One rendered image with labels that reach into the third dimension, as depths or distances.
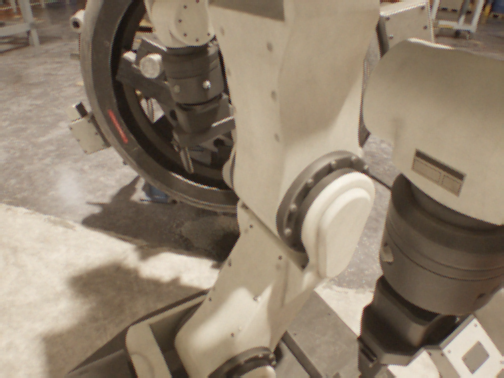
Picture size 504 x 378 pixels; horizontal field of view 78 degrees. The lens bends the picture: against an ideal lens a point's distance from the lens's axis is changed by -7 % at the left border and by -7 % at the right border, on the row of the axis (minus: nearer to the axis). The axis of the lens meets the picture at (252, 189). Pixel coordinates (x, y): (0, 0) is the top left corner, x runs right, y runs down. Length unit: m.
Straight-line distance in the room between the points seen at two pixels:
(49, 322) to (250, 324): 0.75
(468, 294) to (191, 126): 0.46
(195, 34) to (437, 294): 0.41
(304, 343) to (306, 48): 0.62
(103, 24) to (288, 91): 0.62
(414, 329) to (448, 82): 0.18
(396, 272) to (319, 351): 0.54
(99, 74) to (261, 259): 0.62
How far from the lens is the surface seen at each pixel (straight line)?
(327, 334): 0.81
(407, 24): 0.80
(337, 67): 0.35
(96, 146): 1.05
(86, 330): 1.09
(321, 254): 0.42
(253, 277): 0.51
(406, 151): 0.21
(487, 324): 1.26
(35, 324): 1.17
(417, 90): 0.20
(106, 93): 0.92
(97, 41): 0.89
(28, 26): 5.05
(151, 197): 1.48
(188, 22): 0.48
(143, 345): 0.62
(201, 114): 0.57
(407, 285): 0.25
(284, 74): 0.30
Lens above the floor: 0.86
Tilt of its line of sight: 35 degrees down
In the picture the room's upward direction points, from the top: 3 degrees clockwise
